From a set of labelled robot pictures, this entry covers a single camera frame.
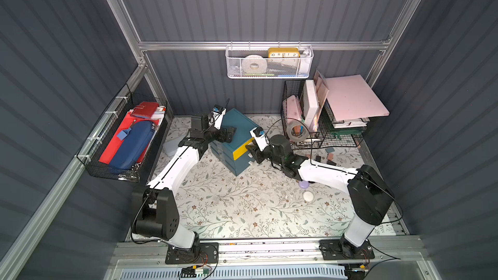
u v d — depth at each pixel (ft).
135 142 2.23
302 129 3.32
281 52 2.84
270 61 2.92
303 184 2.98
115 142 2.32
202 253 2.41
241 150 2.65
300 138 3.27
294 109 3.45
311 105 2.92
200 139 2.09
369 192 1.58
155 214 1.42
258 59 2.71
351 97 3.07
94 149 2.04
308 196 2.85
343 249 2.18
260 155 2.47
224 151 2.80
